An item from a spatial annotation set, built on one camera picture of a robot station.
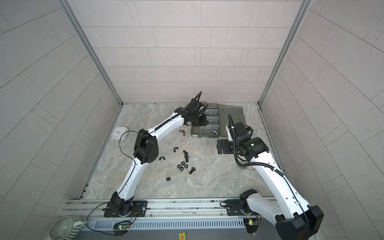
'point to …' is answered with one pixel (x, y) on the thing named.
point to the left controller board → (121, 228)
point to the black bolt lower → (192, 170)
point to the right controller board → (251, 224)
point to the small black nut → (168, 179)
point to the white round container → (118, 131)
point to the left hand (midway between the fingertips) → (212, 120)
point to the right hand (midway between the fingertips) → (224, 145)
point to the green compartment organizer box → (217, 115)
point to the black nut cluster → (181, 168)
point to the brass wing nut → (182, 131)
